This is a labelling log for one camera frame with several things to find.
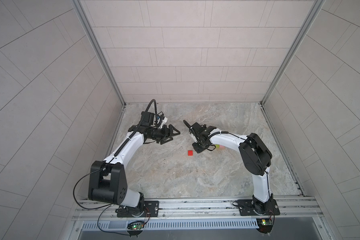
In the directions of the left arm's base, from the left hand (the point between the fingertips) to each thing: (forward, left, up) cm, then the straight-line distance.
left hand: (178, 133), depth 79 cm
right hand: (0, -11, -18) cm, 21 cm away
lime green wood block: (-7, -20, -1) cm, 21 cm away
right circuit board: (-37, -41, -17) cm, 58 cm away
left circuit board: (-40, +17, -13) cm, 45 cm away
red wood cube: (-4, -7, -16) cm, 18 cm away
